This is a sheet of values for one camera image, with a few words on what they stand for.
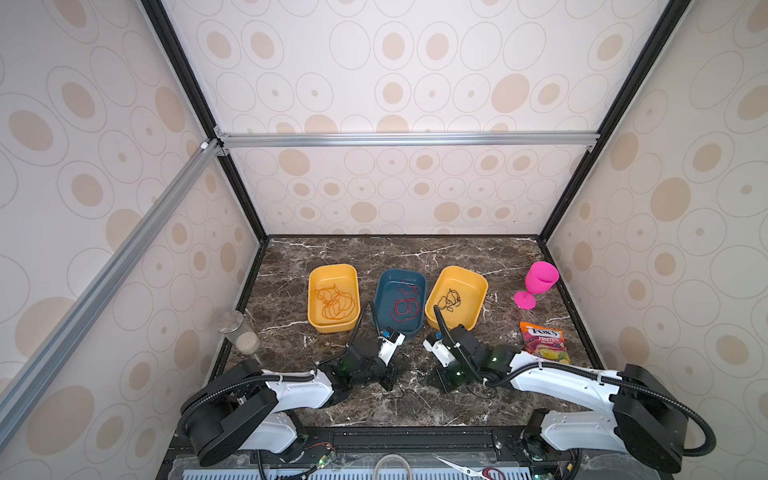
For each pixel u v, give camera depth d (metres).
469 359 0.63
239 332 0.92
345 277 1.05
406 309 0.98
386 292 1.03
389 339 0.74
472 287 1.03
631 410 0.41
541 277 0.88
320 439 0.76
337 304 0.98
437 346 0.76
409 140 0.92
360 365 0.64
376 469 0.69
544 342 0.89
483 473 0.70
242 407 0.44
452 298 1.00
